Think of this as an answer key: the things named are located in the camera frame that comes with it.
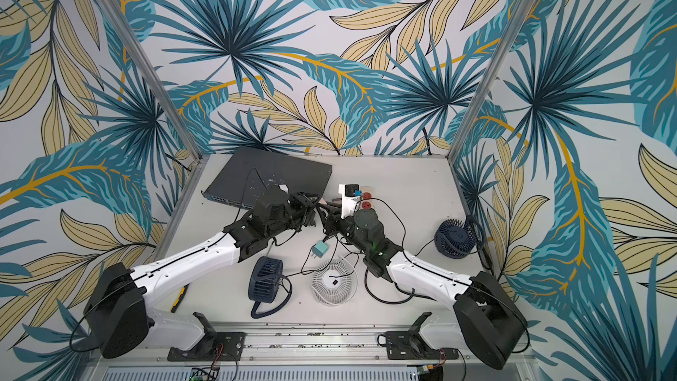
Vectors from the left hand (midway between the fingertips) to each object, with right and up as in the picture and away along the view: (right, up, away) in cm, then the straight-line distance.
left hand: (323, 201), depth 76 cm
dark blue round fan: (+43, -13, +12) cm, 46 cm away
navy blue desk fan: (-17, -23, -1) cm, 28 cm away
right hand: (-6, -4, -3) cm, 8 cm away
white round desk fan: (+3, -25, +4) cm, 25 cm away
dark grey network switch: (-36, +9, +34) cm, 51 cm away
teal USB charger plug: (-2, -17, +14) cm, 22 cm away
